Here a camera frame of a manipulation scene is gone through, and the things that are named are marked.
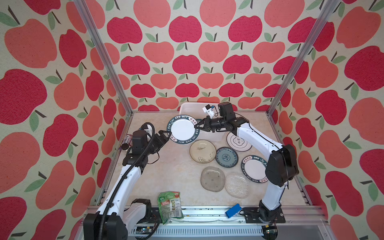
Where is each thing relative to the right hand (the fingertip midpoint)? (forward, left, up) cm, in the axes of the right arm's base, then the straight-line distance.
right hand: (195, 129), depth 80 cm
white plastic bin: (+25, +2, -10) cm, 27 cm away
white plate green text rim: (-1, +7, 0) cm, 7 cm away
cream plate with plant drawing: (0, -5, -23) cm, 24 cm away
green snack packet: (-34, +10, -23) cm, 42 cm away
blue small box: (-33, -23, -24) cm, 46 cm away
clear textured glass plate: (-20, -26, -25) cm, 41 cm away
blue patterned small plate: (-2, -21, -25) cm, 32 cm away
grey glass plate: (-17, -12, -25) cm, 32 cm away
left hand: (-6, +13, -1) cm, 15 cm away
